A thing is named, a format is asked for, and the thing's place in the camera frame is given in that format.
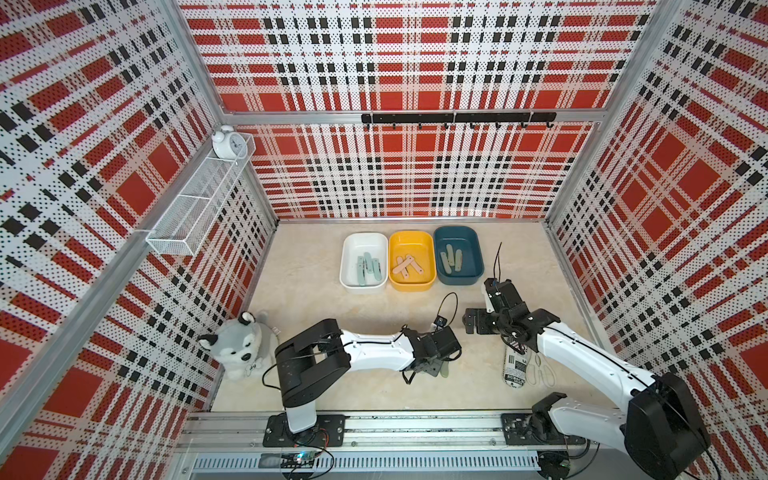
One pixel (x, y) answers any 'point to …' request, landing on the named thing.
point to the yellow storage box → (422, 245)
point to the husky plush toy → (247, 348)
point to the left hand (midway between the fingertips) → (432, 356)
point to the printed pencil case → (515, 367)
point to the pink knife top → (404, 270)
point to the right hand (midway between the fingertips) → (482, 318)
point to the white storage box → (357, 244)
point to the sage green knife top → (450, 257)
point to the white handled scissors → (537, 367)
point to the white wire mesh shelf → (189, 214)
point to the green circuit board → (300, 460)
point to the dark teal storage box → (466, 238)
